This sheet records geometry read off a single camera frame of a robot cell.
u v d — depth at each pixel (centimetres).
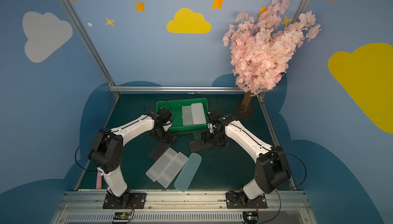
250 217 73
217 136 70
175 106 112
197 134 99
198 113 108
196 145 93
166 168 84
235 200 75
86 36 86
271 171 43
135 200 74
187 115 107
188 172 84
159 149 90
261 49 61
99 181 78
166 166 84
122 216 72
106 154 48
